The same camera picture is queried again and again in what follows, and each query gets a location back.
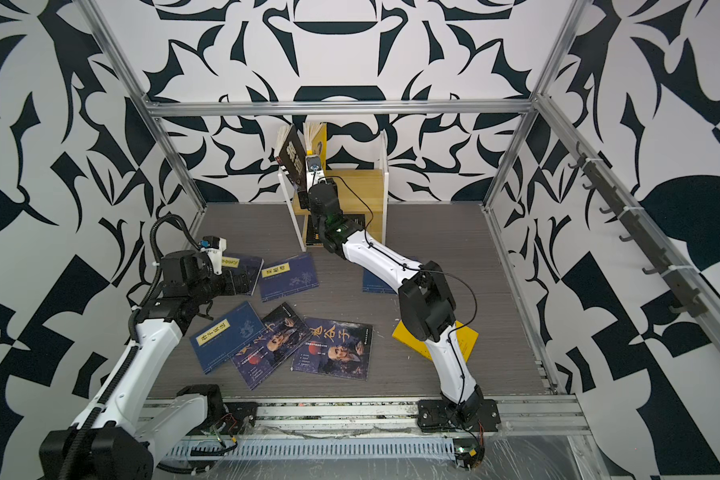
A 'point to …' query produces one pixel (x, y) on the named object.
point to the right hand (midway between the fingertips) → (311, 169)
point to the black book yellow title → (313, 230)
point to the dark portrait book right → (335, 348)
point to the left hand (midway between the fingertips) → (241, 264)
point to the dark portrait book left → (275, 338)
